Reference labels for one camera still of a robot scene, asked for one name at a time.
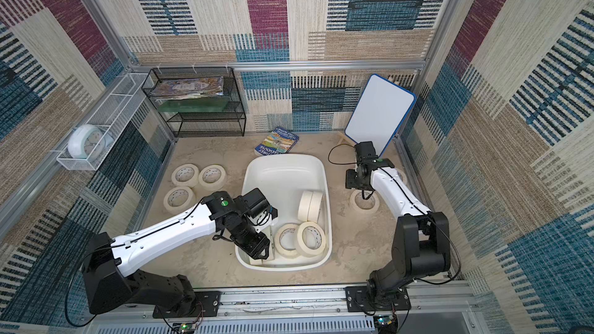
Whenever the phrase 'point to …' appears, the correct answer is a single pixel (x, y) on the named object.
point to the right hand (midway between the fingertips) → (356, 179)
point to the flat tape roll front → (288, 253)
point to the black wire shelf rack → (230, 123)
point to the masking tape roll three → (185, 175)
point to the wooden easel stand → (345, 140)
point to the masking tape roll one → (212, 178)
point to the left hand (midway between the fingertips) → (262, 251)
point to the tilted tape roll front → (301, 247)
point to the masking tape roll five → (179, 200)
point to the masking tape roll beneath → (358, 203)
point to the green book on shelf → (189, 105)
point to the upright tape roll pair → (309, 205)
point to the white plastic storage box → (282, 178)
